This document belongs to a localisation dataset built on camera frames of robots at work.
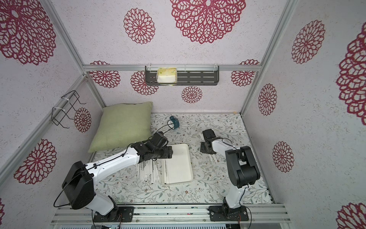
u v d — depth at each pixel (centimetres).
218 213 73
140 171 88
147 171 88
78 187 42
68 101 78
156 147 63
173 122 106
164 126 113
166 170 88
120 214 73
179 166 91
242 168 49
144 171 88
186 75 92
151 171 88
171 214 75
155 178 85
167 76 90
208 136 78
